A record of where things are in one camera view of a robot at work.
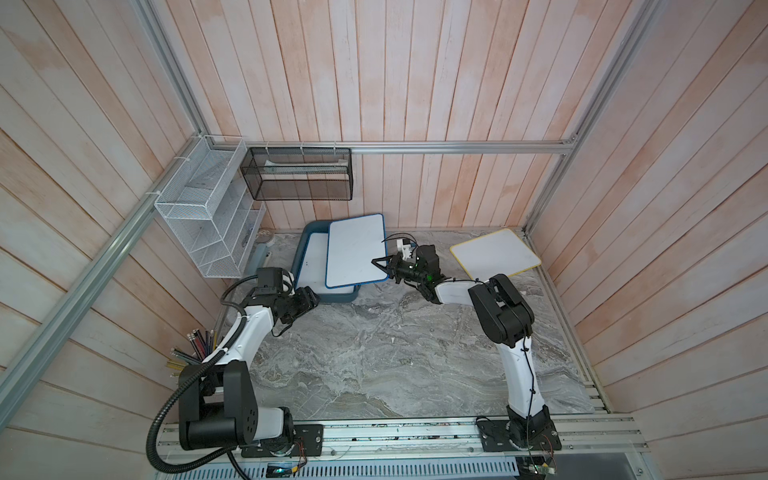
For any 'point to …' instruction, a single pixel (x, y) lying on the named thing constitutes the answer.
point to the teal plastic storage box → (314, 227)
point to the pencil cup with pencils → (200, 344)
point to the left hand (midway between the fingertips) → (313, 305)
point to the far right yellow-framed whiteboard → (498, 253)
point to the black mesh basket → (299, 173)
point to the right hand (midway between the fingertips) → (370, 261)
